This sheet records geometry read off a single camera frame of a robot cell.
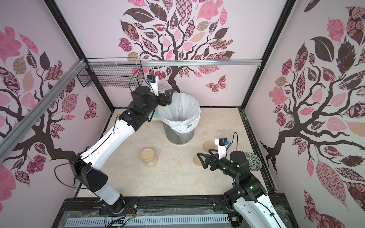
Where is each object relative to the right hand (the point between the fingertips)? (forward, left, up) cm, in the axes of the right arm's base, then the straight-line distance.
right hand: (204, 152), depth 68 cm
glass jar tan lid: (+5, +32, -14) cm, 35 cm away
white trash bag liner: (+36, +12, -13) cm, 40 cm away
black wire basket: (+55, +59, +11) cm, 82 cm away
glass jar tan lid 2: (+26, -21, -25) cm, 41 cm away
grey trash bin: (+24, +18, -23) cm, 38 cm away
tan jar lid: (+18, -7, -25) cm, 31 cm away
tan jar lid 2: (+5, +3, -23) cm, 24 cm away
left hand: (+26, +19, +16) cm, 36 cm away
